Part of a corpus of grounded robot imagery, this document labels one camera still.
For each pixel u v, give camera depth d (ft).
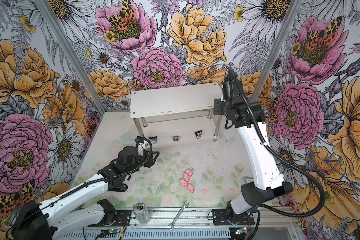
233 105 1.51
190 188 2.70
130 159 2.00
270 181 1.30
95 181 1.72
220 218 2.41
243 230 2.34
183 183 2.73
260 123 1.36
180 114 2.52
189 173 2.85
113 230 2.34
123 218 2.41
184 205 2.56
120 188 2.70
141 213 2.11
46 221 1.31
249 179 2.80
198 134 3.09
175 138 3.09
